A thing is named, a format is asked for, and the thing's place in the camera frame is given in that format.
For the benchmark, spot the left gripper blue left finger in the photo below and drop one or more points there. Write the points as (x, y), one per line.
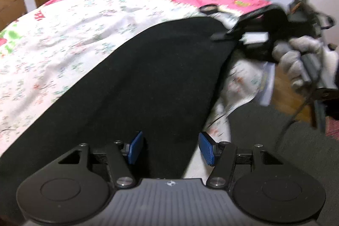
(120, 156)

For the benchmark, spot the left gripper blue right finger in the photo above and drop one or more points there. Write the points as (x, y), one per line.
(219, 155)

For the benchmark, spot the black pants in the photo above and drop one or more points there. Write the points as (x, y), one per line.
(163, 82)

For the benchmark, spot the right hand grey glove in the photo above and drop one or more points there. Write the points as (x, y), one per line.
(288, 55)

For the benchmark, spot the white floral bed sheet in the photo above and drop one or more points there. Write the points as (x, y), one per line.
(41, 61)

